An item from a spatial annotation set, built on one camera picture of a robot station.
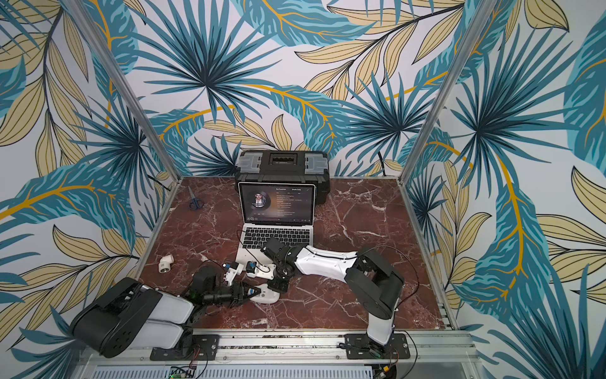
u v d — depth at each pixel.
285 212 0.97
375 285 0.46
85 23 0.69
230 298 0.74
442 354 0.74
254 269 0.73
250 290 0.82
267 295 0.80
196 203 1.08
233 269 0.82
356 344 0.73
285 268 0.62
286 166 1.01
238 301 0.75
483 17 0.69
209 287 0.72
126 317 0.44
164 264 0.87
